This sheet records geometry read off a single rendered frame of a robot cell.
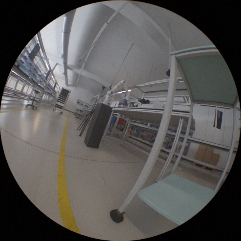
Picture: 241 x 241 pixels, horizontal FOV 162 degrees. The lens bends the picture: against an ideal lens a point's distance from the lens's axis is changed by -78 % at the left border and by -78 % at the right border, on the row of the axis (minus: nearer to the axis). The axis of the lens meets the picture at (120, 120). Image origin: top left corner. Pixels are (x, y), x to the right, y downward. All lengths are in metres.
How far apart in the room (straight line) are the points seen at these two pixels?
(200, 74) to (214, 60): 0.17
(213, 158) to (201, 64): 4.01
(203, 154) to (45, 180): 4.48
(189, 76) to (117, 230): 1.09
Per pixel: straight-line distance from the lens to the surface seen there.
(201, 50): 0.57
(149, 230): 0.72
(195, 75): 0.72
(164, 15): 3.29
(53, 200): 0.66
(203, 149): 4.29
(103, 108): 1.56
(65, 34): 4.38
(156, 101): 1.36
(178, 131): 1.16
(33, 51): 3.51
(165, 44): 3.17
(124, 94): 3.50
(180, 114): 1.11
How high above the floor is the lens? 0.56
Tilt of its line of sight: 4 degrees up
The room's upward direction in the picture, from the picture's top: 20 degrees clockwise
